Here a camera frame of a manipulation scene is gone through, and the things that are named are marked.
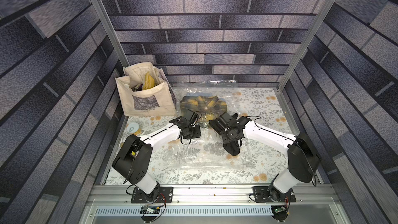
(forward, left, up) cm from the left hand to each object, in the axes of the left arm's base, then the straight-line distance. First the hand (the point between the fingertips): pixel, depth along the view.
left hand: (200, 133), depth 89 cm
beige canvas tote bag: (+14, +31, +20) cm, 40 cm away
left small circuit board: (-36, +23, -7) cm, 44 cm away
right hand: (-2, -15, 0) cm, 16 cm away
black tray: (-9, -18, +1) cm, 20 cm away
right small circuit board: (-37, -39, -10) cm, 55 cm away
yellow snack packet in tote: (+26, +32, +16) cm, 44 cm away
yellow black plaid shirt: (+19, -6, -1) cm, 20 cm away
